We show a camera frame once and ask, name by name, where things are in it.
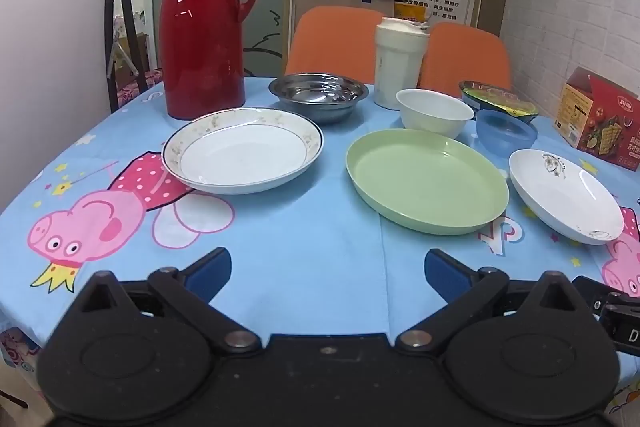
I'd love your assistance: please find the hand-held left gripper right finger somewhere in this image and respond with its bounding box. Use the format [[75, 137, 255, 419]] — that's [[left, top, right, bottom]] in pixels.
[[396, 248, 592, 354]]

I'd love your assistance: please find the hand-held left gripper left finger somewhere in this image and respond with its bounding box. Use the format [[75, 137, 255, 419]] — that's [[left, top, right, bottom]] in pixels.
[[75, 247, 262, 354]]

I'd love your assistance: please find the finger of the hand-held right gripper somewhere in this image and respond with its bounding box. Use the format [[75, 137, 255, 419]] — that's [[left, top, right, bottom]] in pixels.
[[571, 275, 632, 315]]

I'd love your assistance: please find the white plate with flower print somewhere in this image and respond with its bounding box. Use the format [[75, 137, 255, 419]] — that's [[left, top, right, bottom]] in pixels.
[[508, 149, 625, 246]]

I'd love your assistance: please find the white ceramic bowl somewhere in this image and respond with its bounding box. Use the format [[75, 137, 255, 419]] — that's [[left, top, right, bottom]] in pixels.
[[395, 89, 475, 140]]

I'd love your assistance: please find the stainless steel bowl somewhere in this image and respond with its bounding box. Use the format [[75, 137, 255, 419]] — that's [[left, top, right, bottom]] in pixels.
[[268, 74, 370, 124]]

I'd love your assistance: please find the green plastic plate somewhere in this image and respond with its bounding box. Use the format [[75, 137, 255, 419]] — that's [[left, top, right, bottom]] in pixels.
[[346, 129, 510, 236]]

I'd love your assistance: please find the blue cartoon tablecloth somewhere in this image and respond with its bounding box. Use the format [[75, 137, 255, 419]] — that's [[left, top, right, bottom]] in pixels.
[[0, 77, 640, 413]]

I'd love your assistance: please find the floral rim white plate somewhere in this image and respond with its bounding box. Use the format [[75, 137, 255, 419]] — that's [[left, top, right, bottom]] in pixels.
[[161, 108, 324, 196]]

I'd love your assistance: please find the blue plastic bowl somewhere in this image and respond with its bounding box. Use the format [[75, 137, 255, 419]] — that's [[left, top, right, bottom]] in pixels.
[[475, 108, 539, 159]]

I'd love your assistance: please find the red cracker box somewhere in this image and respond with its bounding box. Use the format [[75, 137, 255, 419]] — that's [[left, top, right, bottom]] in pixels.
[[554, 67, 640, 172]]

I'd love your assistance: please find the green instant noodle bowl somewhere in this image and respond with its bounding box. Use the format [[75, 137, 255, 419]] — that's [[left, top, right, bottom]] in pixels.
[[459, 80, 540, 125]]

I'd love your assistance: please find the pink wrapped box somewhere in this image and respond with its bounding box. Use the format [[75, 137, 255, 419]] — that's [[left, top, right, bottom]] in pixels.
[[114, 68, 166, 112]]

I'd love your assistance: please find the white tumbler cup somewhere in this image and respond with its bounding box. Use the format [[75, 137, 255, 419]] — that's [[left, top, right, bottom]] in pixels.
[[374, 17, 432, 110]]

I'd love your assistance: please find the orange chair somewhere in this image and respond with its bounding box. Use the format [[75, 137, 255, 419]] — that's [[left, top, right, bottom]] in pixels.
[[284, 6, 388, 84], [419, 22, 512, 92]]

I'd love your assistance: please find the small cardboard box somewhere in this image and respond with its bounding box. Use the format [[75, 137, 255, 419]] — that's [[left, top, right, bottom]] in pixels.
[[111, 32, 151, 82]]

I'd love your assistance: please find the red thermos jug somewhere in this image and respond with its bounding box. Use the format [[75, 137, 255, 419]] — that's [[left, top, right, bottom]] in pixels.
[[159, 0, 263, 121]]

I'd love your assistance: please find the yellow snack bag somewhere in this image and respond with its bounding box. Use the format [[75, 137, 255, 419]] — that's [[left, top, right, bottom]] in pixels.
[[394, 2, 423, 24]]

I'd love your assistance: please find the black metal frame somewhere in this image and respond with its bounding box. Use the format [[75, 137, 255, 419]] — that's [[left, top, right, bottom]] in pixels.
[[102, 0, 156, 112]]

